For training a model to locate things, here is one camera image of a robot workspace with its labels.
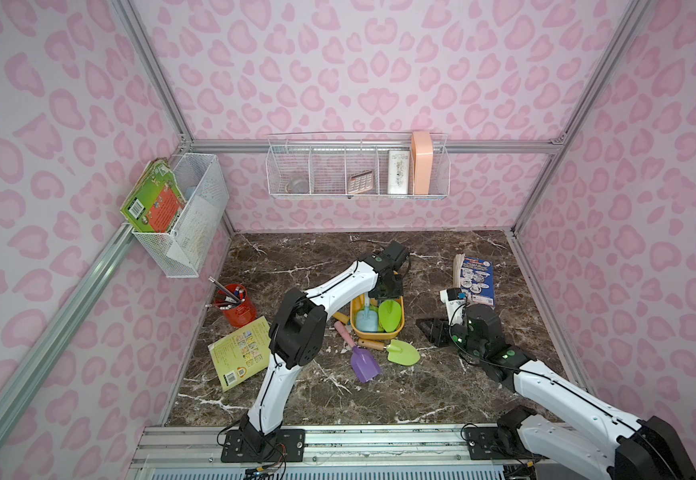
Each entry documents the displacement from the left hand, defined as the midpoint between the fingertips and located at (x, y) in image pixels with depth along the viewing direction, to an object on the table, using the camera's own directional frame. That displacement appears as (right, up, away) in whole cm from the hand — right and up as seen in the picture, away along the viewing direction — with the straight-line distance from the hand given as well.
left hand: (397, 290), depth 94 cm
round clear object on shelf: (-31, +32, -1) cm, 45 cm away
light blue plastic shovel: (-9, -9, -1) cm, 13 cm away
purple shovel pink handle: (-10, -20, -8) cm, 24 cm away
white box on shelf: (0, +37, -1) cm, 37 cm away
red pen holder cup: (-47, -5, -5) cm, 48 cm away
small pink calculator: (-11, +34, +1) cm, 36 cm away
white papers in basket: (-59, +17, -9) cm, 62 cm away
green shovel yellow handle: (0, -18, -6) cm, 19 cm away
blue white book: (+28, +2, +8) cm, 29 cm away
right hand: (+5, -7, -13) cm, 15 cm away
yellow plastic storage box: (-12, -6, +4) cm, 14 cm away
